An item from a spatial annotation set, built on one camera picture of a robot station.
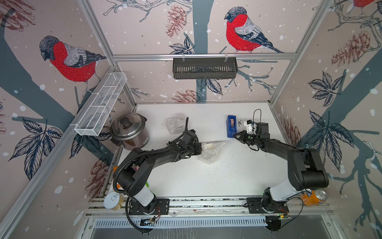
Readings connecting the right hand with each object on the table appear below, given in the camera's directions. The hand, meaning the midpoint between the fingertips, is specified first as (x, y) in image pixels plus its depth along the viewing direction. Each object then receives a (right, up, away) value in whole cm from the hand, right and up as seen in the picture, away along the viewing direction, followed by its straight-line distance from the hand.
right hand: (234, 133), depth 93 cm
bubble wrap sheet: (-38, +6, +5) cm, 39 cm away
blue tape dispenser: (0, +5, +8) cm, 10 cm away
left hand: (-19, -8, -4) cm, 21 cm away
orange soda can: (+31, -27, -24) cm, 48 cm away
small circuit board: (-48, -41, -21) cm, 67 cm away
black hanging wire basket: (-18, +45, +13) cm, 50 cm away
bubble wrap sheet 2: (-16, -9, -7) cm, 19 cm away
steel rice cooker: (-63, +3, -8) cm, 64 cm away
